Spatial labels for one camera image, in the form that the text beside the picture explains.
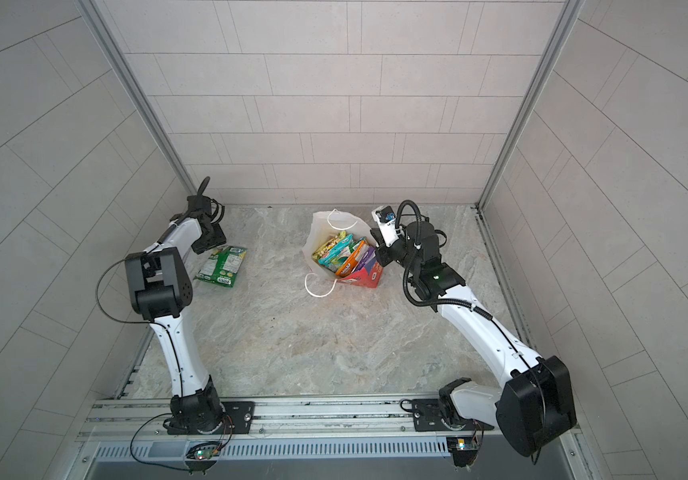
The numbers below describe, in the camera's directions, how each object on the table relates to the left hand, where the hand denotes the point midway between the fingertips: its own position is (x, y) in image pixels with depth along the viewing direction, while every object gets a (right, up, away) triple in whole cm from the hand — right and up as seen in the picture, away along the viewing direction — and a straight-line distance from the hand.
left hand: (221, 233), depth 102 cm
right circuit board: (+72, -49, -34) cm, 94 cm away
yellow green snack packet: (+38, -4, -14) cm, 41 cm away
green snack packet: (+4, -10, -8) cm, 14 cm away
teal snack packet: (+40, -8, -14) cm, 43 cm away
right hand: (+51, +1, -26) cm, 58 cm away
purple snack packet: (+50, -6, -20) cm, 54 cm away
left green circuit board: (+14, -47, -38) cm, 62 cm away
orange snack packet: (+45, -8, -16) cm, 49 cm away
